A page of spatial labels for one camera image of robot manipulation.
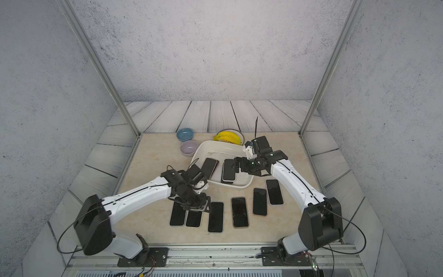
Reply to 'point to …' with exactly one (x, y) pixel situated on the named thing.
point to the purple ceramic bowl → (188, 148)
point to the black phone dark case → (216, 217)
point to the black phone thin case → (229, 173)
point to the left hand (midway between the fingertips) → (208, 212)
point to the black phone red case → (209, 167)
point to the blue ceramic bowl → (184, 134)
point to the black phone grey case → (274, 192)
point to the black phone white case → (194, 219)
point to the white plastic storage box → (221, 150)
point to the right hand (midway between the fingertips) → (239, 168)
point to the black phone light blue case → (178, 214)
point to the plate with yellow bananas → (229, 135)
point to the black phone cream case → (260, 202)
